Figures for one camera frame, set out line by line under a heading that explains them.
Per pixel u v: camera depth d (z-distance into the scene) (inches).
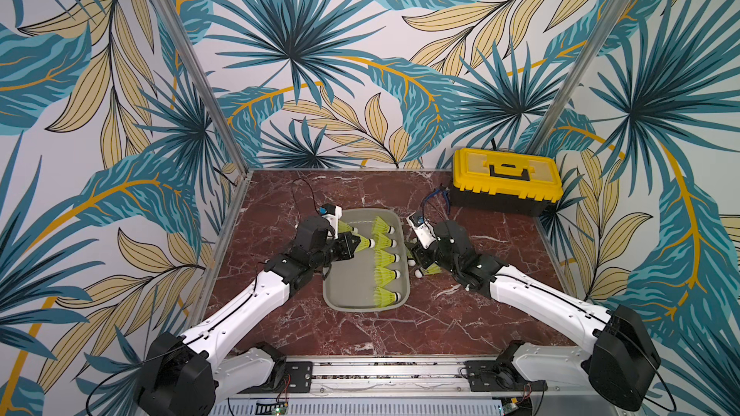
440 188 44.7
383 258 35.8
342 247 27.1
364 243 32.1
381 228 39.0
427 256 28.2
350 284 35.0
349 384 28.8
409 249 28.8
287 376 28.4
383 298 32.2
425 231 27.4
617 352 15.7
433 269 28.5
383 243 37.1
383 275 33.9
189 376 15.0
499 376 26.2
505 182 37.7
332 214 28.2
